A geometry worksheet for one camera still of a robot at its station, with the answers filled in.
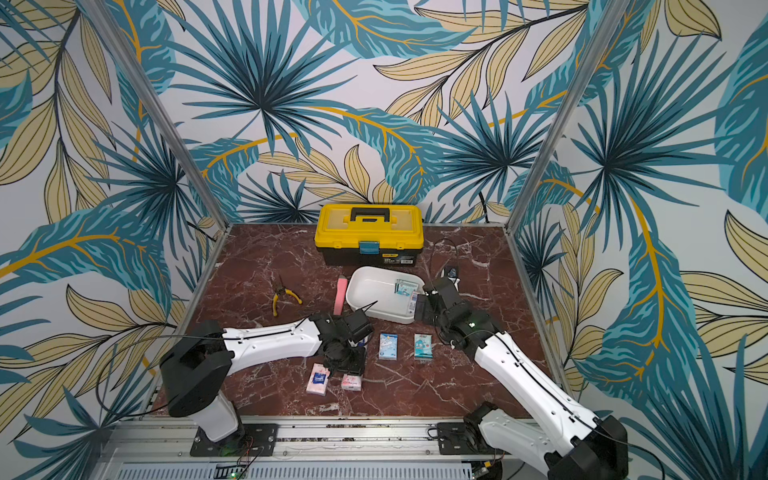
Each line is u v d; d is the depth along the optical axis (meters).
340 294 0.99
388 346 0.87
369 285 1.02
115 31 0.71
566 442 0.39
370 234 0.95
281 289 1.00
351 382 0.78
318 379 0.80
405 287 0.97
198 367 0.44
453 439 0.73
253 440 0.72
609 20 0.69
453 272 0.67
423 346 0.87
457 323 0.57
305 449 0.73
